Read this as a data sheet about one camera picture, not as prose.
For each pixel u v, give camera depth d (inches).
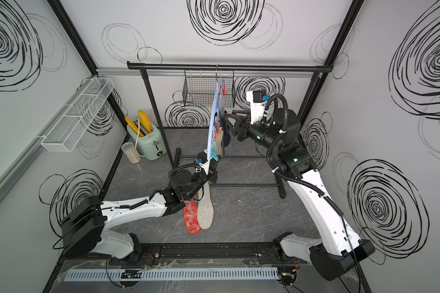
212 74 36.6
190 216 32.7
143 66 20.9
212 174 25.0
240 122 19.5
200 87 39.0
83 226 16.5
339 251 14.3
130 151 37.8
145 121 38.0
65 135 28.4
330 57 34.2
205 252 29.6
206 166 24.0
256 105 19.2
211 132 20.4
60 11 28.0
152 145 37.4
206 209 33.8
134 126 38.5
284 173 16.8
